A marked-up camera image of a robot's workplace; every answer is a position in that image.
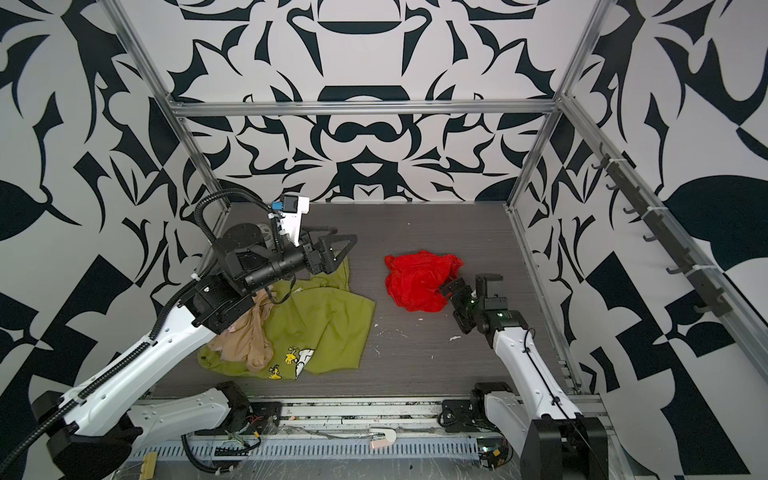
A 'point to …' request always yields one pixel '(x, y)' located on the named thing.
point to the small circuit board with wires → (494, 451)
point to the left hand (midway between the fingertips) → (347, 227)
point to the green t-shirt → (322, 327)
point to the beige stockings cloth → (247, 340)
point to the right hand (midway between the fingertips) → (447, 294)
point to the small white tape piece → (389, 433)
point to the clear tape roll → (266, 231)
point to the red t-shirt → (413, 279)
